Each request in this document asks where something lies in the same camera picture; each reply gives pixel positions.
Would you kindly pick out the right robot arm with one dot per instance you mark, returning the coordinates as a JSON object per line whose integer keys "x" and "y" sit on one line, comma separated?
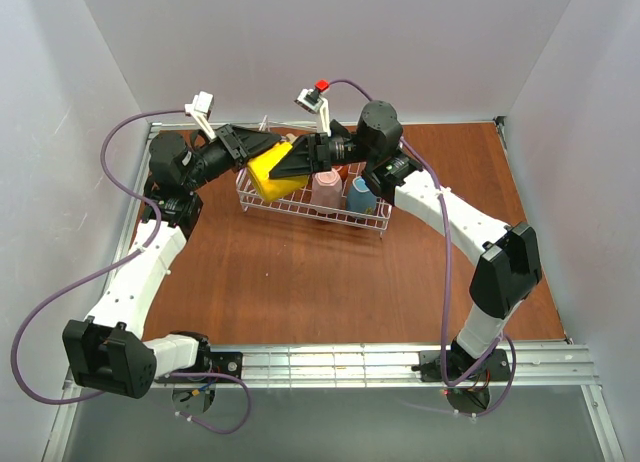
{"x": 506, "y": 258}

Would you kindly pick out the white wire dish rack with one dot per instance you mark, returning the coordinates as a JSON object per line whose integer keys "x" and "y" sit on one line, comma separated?
{"x": 299, "y": 203}

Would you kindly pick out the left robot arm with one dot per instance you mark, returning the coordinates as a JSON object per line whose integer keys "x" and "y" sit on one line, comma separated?
{"x": 172, "y": 206}

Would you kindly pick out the dark brown glazed mug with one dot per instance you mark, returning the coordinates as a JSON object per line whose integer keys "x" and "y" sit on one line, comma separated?
{"x": 342, "y": 170}

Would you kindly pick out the white mug pink handle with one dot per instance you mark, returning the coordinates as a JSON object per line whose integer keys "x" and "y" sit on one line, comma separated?
{"x": 326, "y": 192}

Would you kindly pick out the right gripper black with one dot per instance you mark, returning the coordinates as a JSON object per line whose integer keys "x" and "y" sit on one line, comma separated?
{"x": 321, "y": 152}

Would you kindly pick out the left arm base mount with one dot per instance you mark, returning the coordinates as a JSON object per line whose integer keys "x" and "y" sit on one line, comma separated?
{"x": 195, "y": 394}

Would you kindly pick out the aluminium front rail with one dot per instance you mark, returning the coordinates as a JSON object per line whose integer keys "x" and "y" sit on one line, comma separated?
{"x": 347, "y": 366}

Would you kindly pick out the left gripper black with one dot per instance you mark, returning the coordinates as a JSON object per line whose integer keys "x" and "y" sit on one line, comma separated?
{"x": 228, "y": 143}

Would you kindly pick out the blue floral mug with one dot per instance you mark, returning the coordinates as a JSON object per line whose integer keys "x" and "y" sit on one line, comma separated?
{"x": 360, "y": 199}

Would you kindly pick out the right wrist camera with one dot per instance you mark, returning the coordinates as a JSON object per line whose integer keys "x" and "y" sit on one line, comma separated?
{"x": 314, "y": 101}

